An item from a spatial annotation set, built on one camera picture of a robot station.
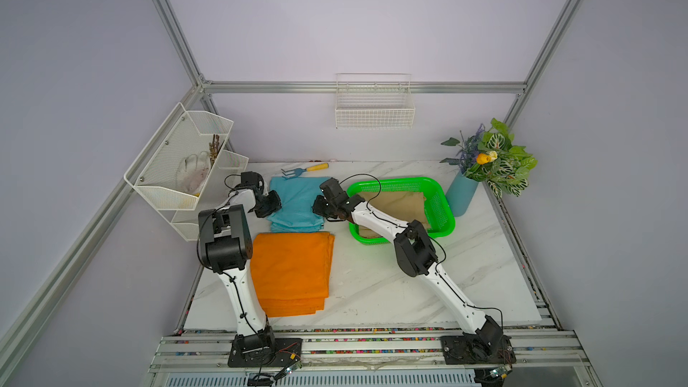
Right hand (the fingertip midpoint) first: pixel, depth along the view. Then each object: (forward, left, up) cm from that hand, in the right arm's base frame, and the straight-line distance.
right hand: (313, 210), depth 103 cm
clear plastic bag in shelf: (-5, +32, +28) cm, 43 cm away
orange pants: (-25, +5, -1) cm, 25 cm away
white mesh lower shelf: (+3, +28, +19) cm, 34 cm away
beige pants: (-1, -37, +3) cm, 37 cm away
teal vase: (-3, -54, +12) cm, 55 cm away
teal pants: (+7, +7, +1) cm, 10 cm away
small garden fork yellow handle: (+22, +10, -1) cm, 24 cm away
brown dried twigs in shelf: (+2, +27, +31) cm, 41 cm away
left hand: (+1, +12, +1) cm, 12 cm away
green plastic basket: (-5, -48, +2) cm, 49 cm away
